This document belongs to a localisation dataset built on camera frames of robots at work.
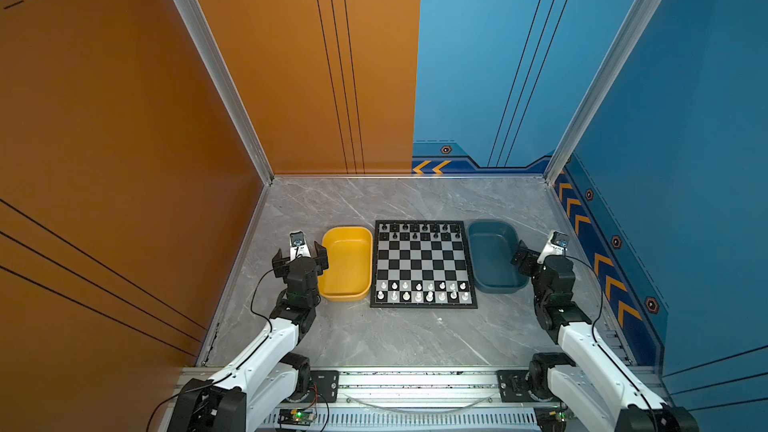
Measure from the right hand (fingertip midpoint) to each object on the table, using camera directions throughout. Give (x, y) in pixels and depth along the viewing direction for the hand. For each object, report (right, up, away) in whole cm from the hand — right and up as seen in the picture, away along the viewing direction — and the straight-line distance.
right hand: (534, 246), depth 83 cm
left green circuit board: (-63, -39, -12) cm, 75 cm away
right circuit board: (-2, -39, -13) cm, 41 cm away
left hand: (-66, 0, 0) cm, 66 cm away
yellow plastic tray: (-54, -11, +10) cm, 56 cm away
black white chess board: (-31, -7, +11) cm, 33 cm away
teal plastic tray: (-6, -2, +18) cm, 19 cm away
